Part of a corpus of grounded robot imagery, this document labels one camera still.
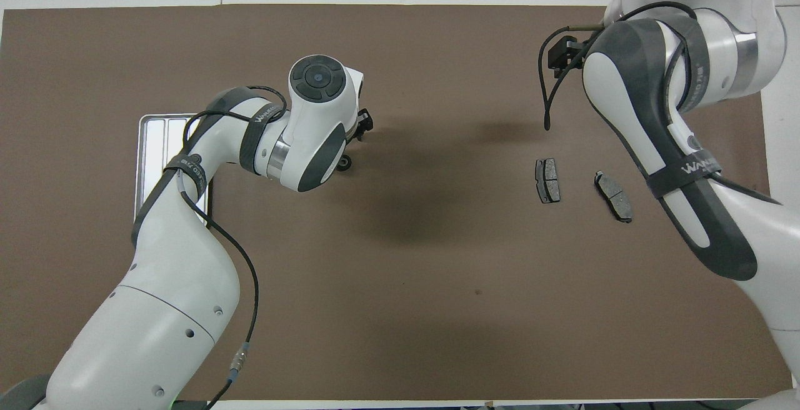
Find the brown table mat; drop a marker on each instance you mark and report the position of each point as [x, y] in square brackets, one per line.
[437, 304]

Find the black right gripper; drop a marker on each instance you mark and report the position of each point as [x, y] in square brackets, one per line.
[574, 54]

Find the large black bearing gear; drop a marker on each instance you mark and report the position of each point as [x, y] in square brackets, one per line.
[344, 163]

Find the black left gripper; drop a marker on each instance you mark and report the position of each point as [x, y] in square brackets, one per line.
[361, 119]

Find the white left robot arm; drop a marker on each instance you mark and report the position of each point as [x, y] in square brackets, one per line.
[175, 310]

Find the long grey brake pad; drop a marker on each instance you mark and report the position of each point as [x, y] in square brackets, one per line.
[613, 195]

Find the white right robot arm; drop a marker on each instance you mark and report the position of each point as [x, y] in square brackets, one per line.
[625, 85]

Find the short grey brake pad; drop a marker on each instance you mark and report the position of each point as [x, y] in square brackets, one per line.
[547, 180]

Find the silver ribbed metal tray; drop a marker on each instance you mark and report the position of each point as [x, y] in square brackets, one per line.
[156, 147]

